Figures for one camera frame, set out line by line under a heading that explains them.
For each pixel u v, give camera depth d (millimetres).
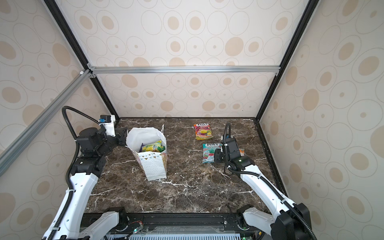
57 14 686
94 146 518
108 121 583
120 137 621
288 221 381
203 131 1089
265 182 473
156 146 814
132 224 727
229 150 601
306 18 710
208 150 991
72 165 506
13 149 523
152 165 778
